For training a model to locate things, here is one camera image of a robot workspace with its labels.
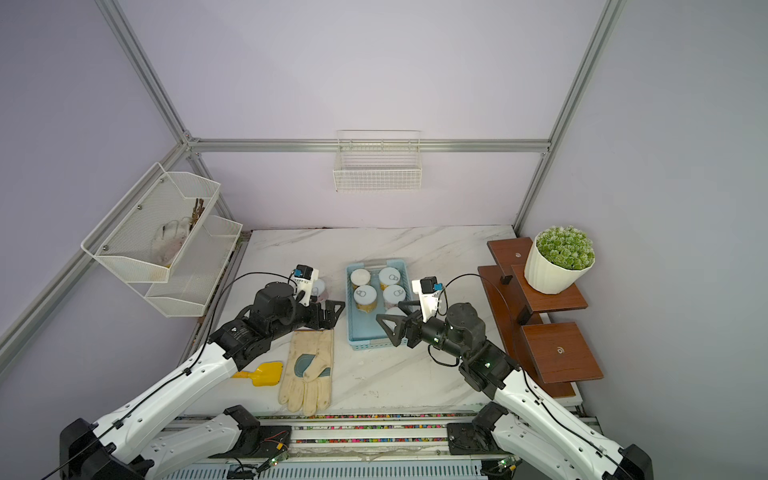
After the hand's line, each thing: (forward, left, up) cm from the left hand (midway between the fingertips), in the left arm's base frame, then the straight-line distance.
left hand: (328, 304), depth 77 cm
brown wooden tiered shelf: (-11, -55, -4) cm, 56 cm away
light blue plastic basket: (+2, -7, -20) cm, 21 cm away
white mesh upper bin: (+14, +49, +11) cm, 52 cm away
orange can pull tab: (+11, -8, -15) cm, 20 cm away
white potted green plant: (+3, -55, +15) cm, 57 cm away
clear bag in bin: (+14, +43, +10) cm, 46 cm away
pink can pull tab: (+12, -17, -15) cm, 25 cm away
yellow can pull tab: (+20, -16, -14) cm, 29 cm away
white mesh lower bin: (+15, +45, -8) cm, 49 cm away
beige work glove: (-14, +7, -19) cm, 25 cm away
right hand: (-6, -16, +5) cm, 18 cm away
